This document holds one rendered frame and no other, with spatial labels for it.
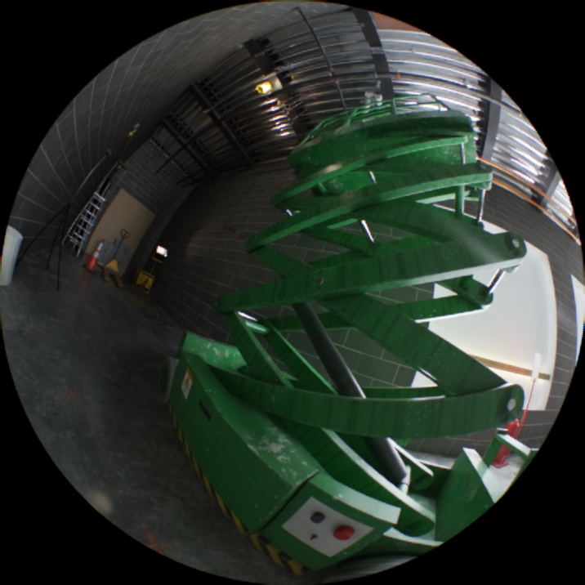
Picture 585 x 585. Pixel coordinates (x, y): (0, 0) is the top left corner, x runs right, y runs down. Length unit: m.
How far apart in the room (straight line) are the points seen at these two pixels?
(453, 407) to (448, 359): 0.13
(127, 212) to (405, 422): 7.51
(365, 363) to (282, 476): 1.51
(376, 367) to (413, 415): 1.38
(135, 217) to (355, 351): 7.34
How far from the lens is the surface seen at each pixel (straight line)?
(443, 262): 0.56
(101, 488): 0.84
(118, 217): 7.27
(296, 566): 0.76
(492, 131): 4.01
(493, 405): 0.53
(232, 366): 1.52
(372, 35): 3.58
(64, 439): 0.95
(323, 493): 0.47
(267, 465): 0.46
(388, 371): 1.84
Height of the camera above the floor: 0.76
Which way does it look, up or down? 12 degrees up
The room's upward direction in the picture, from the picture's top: 23 degrees clockwise
